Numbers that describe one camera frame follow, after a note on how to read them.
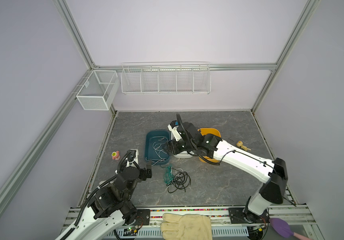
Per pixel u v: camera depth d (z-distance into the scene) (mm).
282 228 710
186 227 708
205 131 1017
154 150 943
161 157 938
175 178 862
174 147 634
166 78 969
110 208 466
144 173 628
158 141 1000
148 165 630
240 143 990
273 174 423
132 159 560
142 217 738
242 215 737
